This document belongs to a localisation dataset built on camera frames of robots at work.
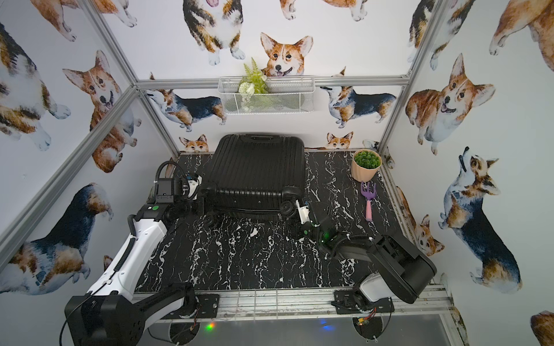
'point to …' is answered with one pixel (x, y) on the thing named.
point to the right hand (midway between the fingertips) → (283, 222)
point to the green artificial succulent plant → (367, 159)
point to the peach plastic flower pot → (359, 174)
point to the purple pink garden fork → (368, 194)
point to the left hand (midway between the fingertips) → (210, 197)
